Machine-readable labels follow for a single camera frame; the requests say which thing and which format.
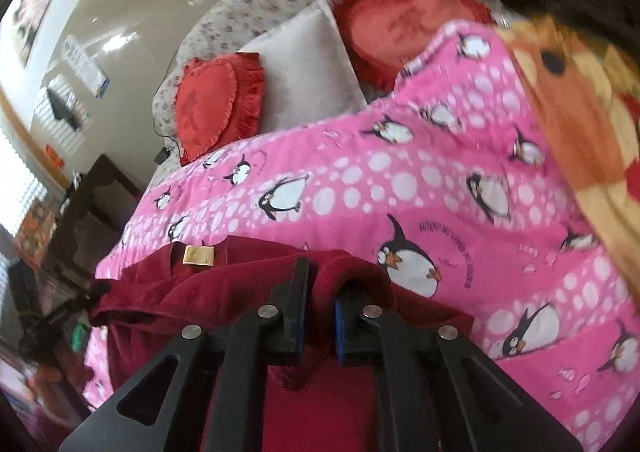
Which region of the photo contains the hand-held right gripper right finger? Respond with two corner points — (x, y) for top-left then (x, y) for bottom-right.
(334, 282), (583, 452)

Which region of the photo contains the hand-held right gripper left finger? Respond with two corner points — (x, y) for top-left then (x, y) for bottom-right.
(59, 257), (311, 452)

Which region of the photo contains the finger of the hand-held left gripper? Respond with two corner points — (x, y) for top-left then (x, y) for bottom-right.
(85, 281), (112, 303)

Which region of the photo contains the dark red fleece garment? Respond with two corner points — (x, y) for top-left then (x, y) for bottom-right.
(89, 239), (476, 452)

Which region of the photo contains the dark wooden table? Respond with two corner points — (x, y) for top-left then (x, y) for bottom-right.
(47, 154), (146, 283)

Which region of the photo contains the pink penguin print blanket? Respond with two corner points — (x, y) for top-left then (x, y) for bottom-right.
(82, 19), (640, 452)

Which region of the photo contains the small red heart cushion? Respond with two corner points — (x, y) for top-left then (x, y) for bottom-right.
(174, 52), (266, 165)

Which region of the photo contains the white cushion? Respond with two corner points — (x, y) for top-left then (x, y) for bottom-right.
(237, 0), (368, 135)

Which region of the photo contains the orange and red towel blanket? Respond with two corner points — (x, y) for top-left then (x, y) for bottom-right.
(495, 14), (640, 263)

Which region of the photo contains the large red heart cushion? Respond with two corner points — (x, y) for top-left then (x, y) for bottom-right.
(332, 0), (496, 93)

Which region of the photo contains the black wall device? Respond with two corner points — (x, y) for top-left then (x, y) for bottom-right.
(47, 87), (91, 130)

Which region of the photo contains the white wall calendar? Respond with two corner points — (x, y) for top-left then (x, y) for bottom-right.
(60, 34), (108, 95)

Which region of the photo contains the wall poster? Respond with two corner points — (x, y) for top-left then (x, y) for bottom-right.
(10, 0), (56, 68)

